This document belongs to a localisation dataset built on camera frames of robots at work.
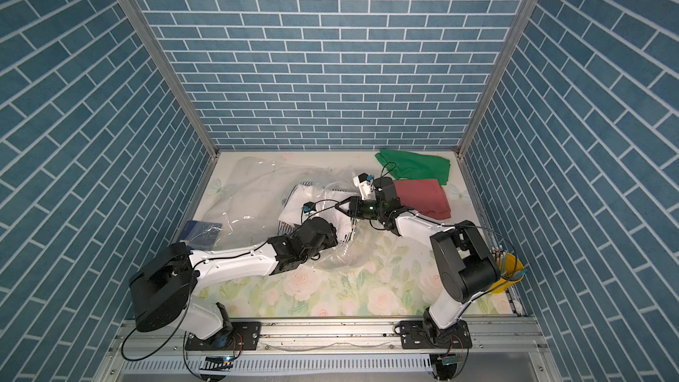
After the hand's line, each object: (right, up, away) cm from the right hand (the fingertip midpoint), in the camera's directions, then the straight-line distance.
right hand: (341, 208), depth 87 cm
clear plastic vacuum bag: (-36, +1, +15) cm, 39 cm away
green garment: (+29, +15, +26) cm, 42 cm away
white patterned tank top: (-13, +2, +9) cm, 16 cm away
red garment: (+34, +2, +21) cm, 41 cm away
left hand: (+2, -8, -3) cm, 8 cm away
